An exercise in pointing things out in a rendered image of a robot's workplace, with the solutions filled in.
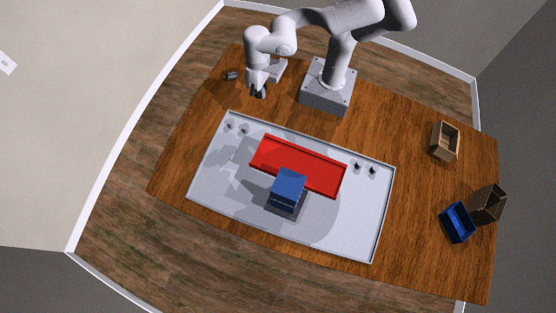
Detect blue open bin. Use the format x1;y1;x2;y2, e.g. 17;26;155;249
438;200;476;244

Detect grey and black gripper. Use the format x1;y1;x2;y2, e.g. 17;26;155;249
246;66;270;99

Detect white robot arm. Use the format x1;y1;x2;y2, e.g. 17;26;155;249
242;0;417;91

